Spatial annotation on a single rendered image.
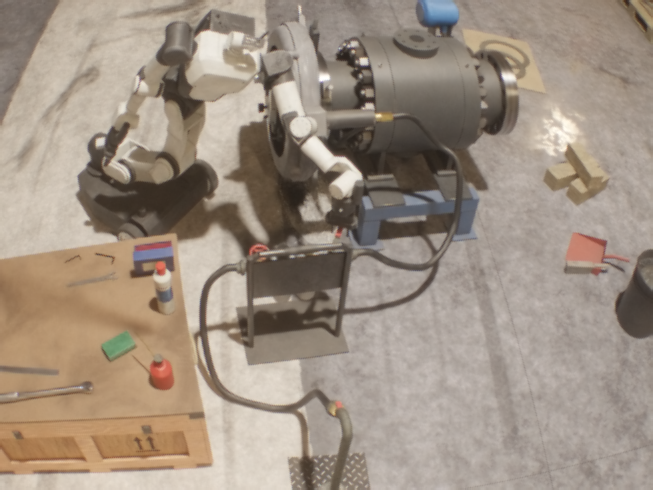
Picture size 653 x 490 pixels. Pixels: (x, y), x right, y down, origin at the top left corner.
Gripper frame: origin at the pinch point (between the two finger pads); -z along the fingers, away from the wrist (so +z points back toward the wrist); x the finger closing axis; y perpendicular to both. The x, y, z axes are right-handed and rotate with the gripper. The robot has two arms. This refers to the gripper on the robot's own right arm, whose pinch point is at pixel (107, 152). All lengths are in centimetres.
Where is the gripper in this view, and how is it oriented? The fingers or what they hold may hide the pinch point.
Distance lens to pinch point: 315.4
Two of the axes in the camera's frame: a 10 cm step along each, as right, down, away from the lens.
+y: 8.2, 1.0, 5.7
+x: 2.0, 8.8, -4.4
